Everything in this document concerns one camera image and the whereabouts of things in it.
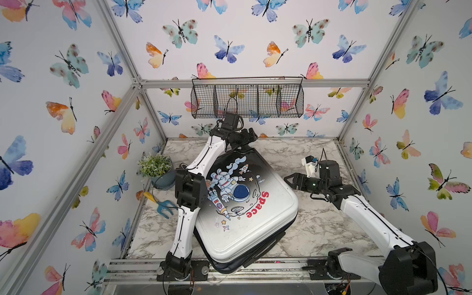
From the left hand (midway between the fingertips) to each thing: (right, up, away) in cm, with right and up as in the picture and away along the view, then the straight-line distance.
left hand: (252, 136), depth 93 cm
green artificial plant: (-46, -14, -6) cm, 49 cm away
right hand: (+16, -19, -12) cm, 28 cm away
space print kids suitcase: (-2, -29, -24) cm, 38 cm away
